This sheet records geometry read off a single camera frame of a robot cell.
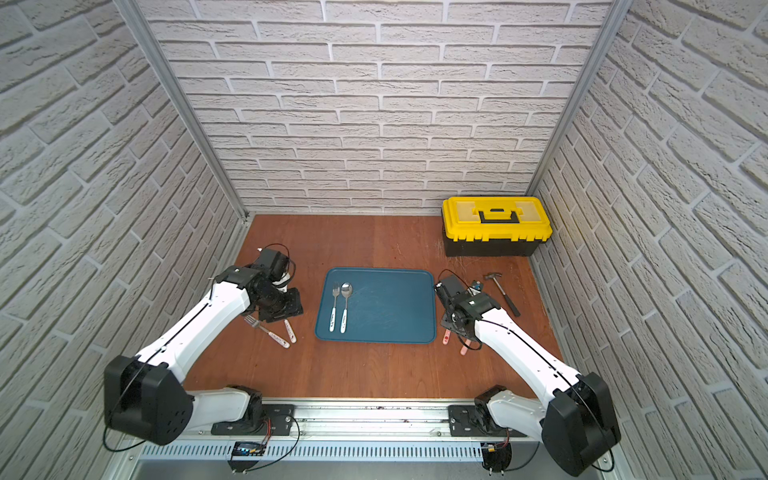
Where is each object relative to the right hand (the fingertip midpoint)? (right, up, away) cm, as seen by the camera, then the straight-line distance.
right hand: (460, 322), depth 83 cm
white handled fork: (-39, +6, +14) cm, 42 cm away
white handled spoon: (-35, +7, +13) cm, 38 cm away
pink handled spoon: (-3, -6, +5) cm, 8 cm away
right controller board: (+6, -30, -12) cm, 33 cm away
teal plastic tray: (-22, +2, +11) cm, 25 cm away
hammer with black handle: (+15, +11, +18) cm, 26 cm away
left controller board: (-56, -31, -11) cm, 65 cm away
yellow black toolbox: (+15, +28, +14) cm, 35 cm away
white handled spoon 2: (-50, -4, +5) cm, 51 cm away
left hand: (-48, +5, -1) cm, 48 cm away
